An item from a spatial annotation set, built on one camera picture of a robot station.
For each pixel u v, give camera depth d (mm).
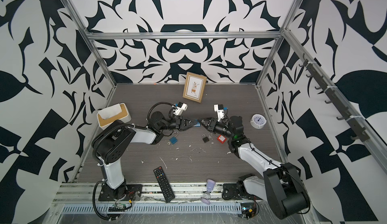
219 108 743
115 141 512
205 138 925
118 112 979
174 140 916
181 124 740
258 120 976
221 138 913
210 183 743
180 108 780
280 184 420
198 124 756
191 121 772
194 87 1067
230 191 742
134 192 739
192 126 759
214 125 697
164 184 756
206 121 741
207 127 714
